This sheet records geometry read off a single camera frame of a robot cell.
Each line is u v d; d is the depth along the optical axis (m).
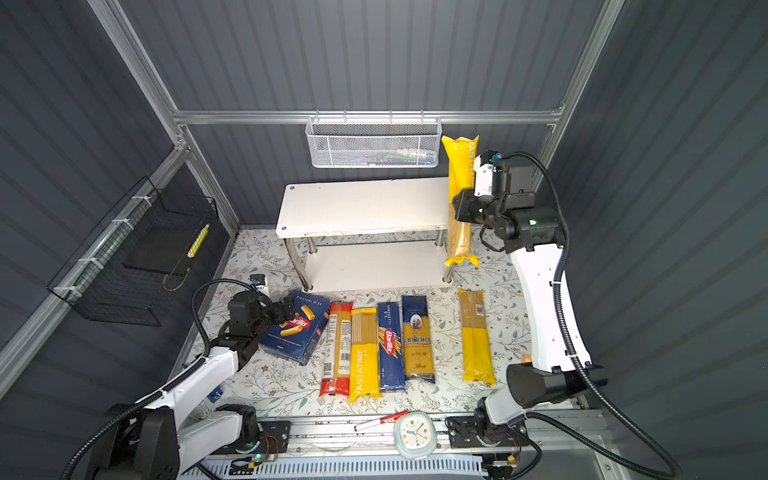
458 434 0.74
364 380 0.81
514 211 0.47
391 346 0.85
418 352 0.85
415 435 0.72
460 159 0.66
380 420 0.75
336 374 0.82
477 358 0.83
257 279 0.76
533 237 0.43
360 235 0.73
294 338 0.85
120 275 0.70
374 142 1.24
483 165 0.58
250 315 0.68
